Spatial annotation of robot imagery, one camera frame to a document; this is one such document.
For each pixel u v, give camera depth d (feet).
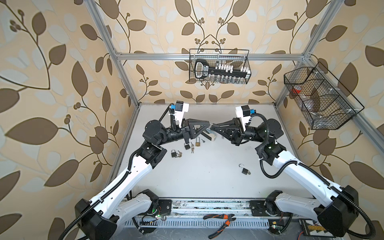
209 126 1.79
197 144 3.24
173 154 3.07
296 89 2.86
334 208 1.23
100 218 1.23
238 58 2.99
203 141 3.26
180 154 3.07
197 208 2.48
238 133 1.75
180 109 1.65
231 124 1.82
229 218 2.32
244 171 2.84
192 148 3.16
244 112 1.63
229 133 1.80
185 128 1.62
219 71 2.75
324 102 2.42
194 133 1.75
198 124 1.75
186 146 3.16
